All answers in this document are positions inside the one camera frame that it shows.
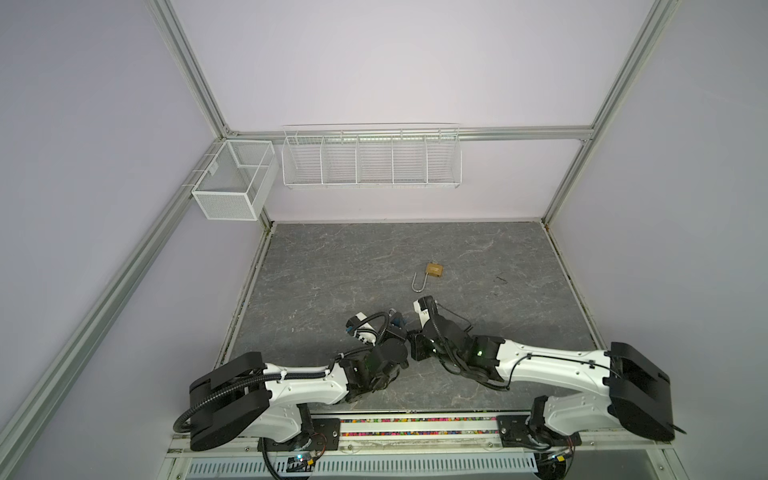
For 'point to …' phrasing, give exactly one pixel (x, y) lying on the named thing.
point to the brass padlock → (431, 269)
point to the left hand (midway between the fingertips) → (406, 322)
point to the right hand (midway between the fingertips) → (405, 338)
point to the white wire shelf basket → (377, 155)
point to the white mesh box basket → (236, 179)
